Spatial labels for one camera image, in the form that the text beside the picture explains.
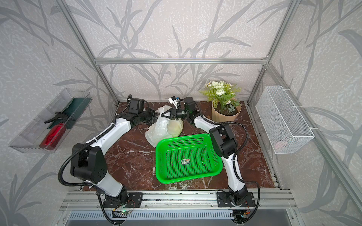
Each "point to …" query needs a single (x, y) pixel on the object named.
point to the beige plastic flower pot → (224, 111)
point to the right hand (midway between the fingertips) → (161, 116)
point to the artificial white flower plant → (221, 94)
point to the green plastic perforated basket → (182, 157)
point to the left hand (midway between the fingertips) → (162, 112)
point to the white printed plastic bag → (163, 128)
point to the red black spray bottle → (54, 134)
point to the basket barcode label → (185, 161)
